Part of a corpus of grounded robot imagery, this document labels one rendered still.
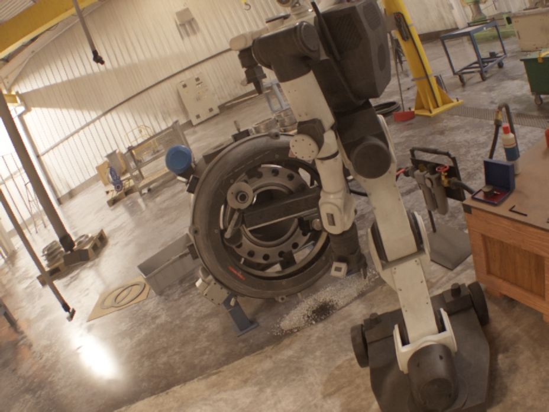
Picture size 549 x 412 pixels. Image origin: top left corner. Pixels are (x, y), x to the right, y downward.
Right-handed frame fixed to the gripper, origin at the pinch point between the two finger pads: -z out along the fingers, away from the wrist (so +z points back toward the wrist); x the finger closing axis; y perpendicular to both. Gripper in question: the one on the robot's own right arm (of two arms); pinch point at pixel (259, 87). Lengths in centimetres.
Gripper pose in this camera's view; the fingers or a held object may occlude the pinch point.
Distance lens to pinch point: 179.7
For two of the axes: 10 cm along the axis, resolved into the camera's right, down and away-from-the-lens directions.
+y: 8.8, -1.4, -4.6
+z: -3.2, -8.9, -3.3
